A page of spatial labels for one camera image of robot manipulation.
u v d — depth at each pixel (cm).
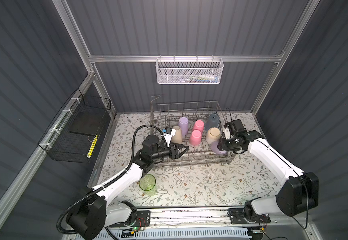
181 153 69
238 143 59
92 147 68
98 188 44
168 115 125
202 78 92
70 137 72
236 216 74
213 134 91
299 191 41
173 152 66
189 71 124
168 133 68
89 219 40
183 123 93
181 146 75
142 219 72
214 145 91
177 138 94
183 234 77
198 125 95
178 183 85
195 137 89
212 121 94
